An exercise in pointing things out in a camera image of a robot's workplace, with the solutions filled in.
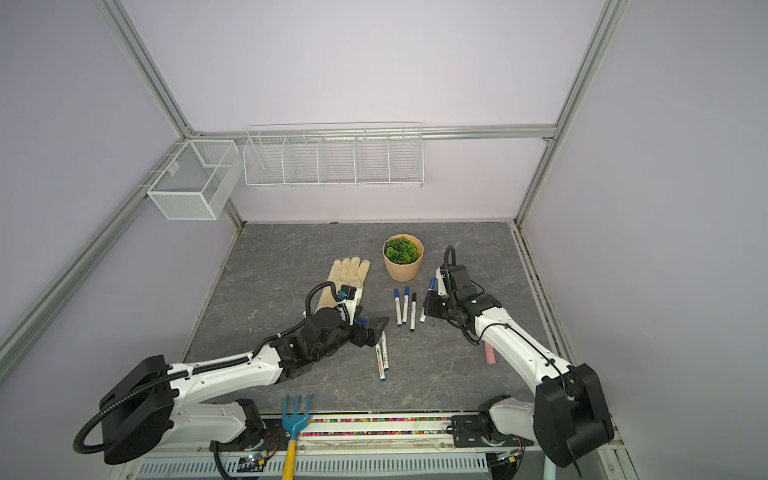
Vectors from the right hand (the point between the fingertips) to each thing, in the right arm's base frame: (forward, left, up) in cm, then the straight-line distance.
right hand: (426, 305), depth 85 cm
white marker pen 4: (-11, +12, -10) cm, 19 cm away
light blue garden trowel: (-37, -27, -9) cm, 47 cm away
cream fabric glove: (+19, +25, -9) cm, 33 cm away
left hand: (-6, +14, +4) cm, 16 cm away
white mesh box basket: (+36, +72, +18) cm, 83 cm away
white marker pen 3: (-13, +14, -10) cm, 21 cm away
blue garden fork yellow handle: (-28, +35, -9) cm, 46 cm away
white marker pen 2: (+3, +4, -9) cm, 10 cm away
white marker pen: (+5, +8, -10) cm, 14 cm away
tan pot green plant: (+18, +7, +1) cm, 20 cm away
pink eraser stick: (-11, -18, -9) cm, 23 cm away
